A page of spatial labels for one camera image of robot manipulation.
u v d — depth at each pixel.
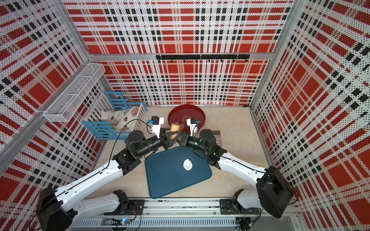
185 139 0.63
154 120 0.57
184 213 0.73
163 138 0.58
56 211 0.37
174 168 0.86
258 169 0.46
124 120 1.04
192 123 0.68
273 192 0.41
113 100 1.16
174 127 0.64
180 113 1.24
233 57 0.88
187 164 0.86
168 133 0.59
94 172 0.48
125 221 0.69
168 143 0.60
